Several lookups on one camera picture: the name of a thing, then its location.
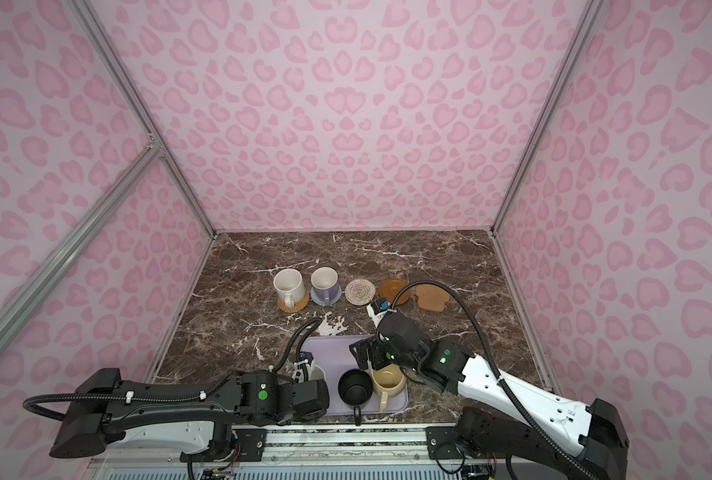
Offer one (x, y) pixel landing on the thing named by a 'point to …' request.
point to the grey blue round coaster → (321, 303)
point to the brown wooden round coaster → (390, 288)
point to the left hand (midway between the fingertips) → (319, 405)
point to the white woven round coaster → (360, 292)
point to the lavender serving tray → (333, 352)
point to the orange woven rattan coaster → (297, 307)
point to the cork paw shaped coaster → (431, 298)
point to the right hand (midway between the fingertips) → (364, 343)
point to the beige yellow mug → (389, 381)
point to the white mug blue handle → (318, 373)
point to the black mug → (355, 387)
